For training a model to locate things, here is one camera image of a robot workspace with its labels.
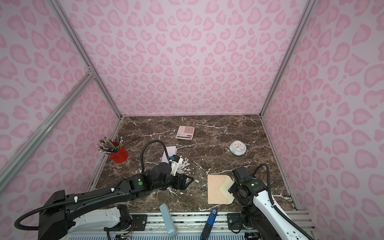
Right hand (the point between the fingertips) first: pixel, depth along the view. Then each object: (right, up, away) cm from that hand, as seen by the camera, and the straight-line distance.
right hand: (231, 192), depth 79 cm
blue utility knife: (-14, -13, -11) cm, 22 cm away
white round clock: (+9, +21, +19) cm, 30 cm away
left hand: (-21, +10, -6) cm, 25 cm away
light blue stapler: (-30, -12, -11) cm, 34 cm away
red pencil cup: (-66, +16, +16) cm, 70 cm away
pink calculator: (-27, +31, +28) cm, 50 cm away
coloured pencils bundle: (-70, +24, +7) cm, 74 cm away
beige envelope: (-6, 0, +5) cm, 8 cm away
